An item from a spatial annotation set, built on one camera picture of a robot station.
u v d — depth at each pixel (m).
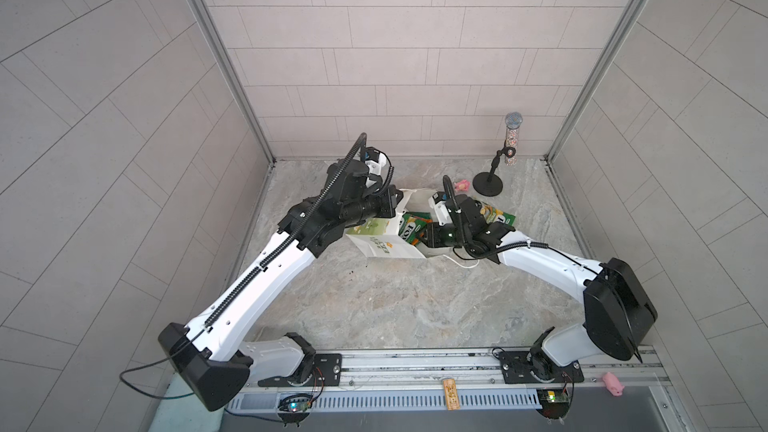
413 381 0.71
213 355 0.36
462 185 1.06
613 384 0.68
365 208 0.54
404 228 0.86
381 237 0.75
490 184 1.08
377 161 0.59
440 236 0.72
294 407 0.65
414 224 0.85
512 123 0.85
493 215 0.98
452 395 0.67
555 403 0.68
